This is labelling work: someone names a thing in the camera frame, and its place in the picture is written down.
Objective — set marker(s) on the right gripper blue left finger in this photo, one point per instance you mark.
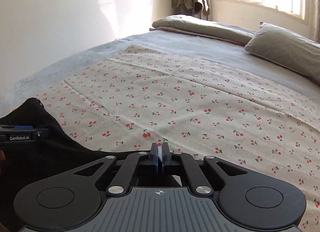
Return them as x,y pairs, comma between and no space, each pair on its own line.
120,184

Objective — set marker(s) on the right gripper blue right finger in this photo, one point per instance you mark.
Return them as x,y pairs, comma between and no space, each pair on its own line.
186,167

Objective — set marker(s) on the black pants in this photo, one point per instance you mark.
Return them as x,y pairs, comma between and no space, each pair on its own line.
55,184

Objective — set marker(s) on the person's left hand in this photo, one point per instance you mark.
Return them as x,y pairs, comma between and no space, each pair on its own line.
2,156

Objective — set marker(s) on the cherry print white sheet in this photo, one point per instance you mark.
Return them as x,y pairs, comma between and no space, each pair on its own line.
256,141

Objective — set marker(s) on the grey bed sheet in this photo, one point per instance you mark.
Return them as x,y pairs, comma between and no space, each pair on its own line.
15,93

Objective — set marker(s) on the grey pillow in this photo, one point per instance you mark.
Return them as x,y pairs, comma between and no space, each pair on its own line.
287,49

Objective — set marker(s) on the folded grey quilt left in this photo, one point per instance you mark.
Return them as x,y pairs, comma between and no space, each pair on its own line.
189,25

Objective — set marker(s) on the grey curtain right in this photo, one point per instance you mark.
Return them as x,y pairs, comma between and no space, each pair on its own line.
315,24

